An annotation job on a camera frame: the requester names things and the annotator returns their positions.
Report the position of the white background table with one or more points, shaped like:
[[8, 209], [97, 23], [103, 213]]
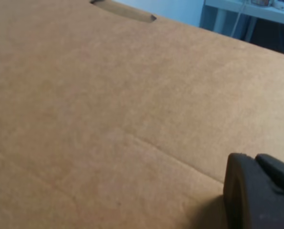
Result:
[[243, 7]]

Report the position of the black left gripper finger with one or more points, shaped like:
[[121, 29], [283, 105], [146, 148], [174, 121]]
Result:
[[253, 192]]

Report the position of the brown cardboard shoebox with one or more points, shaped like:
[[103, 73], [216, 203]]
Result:
[[108, 122]]

